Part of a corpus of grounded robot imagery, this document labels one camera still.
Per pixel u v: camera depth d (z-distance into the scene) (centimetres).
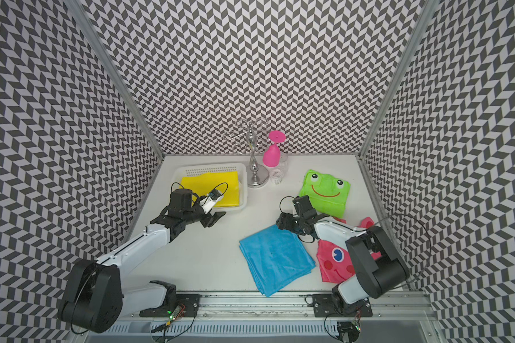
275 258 82
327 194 100
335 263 82
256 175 108
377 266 44
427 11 67
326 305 74
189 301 75
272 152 94
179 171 100
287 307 74
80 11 72
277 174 104
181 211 66
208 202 74
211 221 76
